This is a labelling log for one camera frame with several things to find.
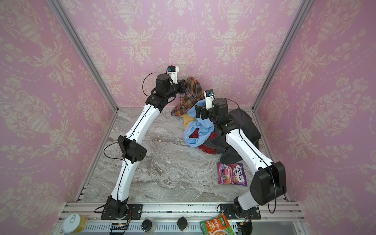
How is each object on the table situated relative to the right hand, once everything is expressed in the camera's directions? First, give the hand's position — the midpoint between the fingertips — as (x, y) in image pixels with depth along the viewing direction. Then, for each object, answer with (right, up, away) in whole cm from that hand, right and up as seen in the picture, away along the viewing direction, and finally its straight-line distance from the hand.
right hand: (204, 102), depth 79 cm
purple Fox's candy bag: (+16, -40, +4) cm, 43 cm away
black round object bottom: (+20, -62, -9) cm, 65 cm away
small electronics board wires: (-42, -63, -6) cm, 76 cm away
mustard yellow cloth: (-11, -8, +31) cm, 34 cm away
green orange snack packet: (+5, -59, -11) cm, 60 cm away
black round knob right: (-11, -54, -17) cm, 58 cm away
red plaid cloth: (-6, +6, +10) cm, 13 cm away
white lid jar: (-61, -58, -12) cm, 85 cm away
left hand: (-8, +13, +3) cm, 16 cm away
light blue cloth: (+2, -14, +15) cm, 21 cm away
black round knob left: (-27, -57, -14) cm, 64 cm away
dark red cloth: (-5, -19, +15) cm, 25 cm away
